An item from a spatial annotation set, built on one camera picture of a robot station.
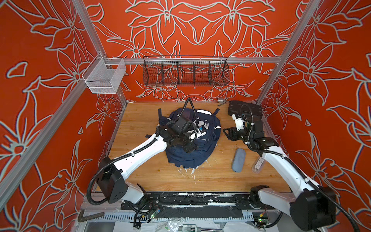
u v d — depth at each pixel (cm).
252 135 61
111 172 44
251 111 107
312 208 38
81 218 68
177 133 57
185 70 98
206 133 68
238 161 85
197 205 73
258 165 83
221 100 117
